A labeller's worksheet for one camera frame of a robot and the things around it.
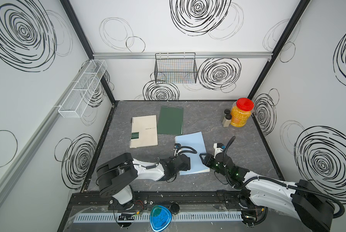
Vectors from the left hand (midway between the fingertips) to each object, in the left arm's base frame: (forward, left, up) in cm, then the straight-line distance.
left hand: (187, 160), depth 86 cm
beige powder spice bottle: (+27, -28, +6) cm, 39 cm away
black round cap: (-25, +7, +9) cm, 27 cm away
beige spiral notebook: (+21, +30, -2) cm, 36 cm away
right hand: (0, -8, +5) cm, 9 cm away
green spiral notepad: (+31, +11, -1) cm, 33 cm away
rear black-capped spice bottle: (+34, -29, +8) cm, 45 cm away
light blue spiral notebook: (+14, -7, 0) cm, 15 cm away
